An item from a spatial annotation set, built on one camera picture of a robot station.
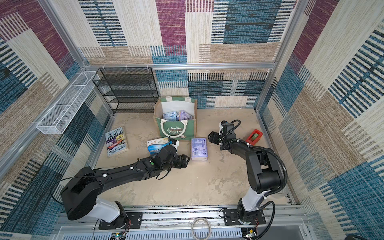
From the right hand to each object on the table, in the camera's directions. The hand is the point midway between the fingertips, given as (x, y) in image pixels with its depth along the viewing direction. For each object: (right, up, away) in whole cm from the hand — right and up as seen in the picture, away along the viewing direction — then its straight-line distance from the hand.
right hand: (214, 138), depth 97 cm
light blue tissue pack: (-28, +15, +4) cm, 32 cm away
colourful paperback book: (-64, -3, +2) cm, 64 cm away
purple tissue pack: (-20, +15, 0) cm, 25 cm away
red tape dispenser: (+26, +1, 0) cm, 26 cm away
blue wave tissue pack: (-37, -4, -6) cm, 37 cm away
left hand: (-17, -10, -13) cm, 23 cm away
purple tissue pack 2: (-9, -6, -5) cm, 12 cm away
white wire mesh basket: (-78, +13, -24) cm, 82 cm away
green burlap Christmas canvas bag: (-20, +6, -7) cm, 22 cm away
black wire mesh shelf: (-60, +34, +12) cm, 70 cm away
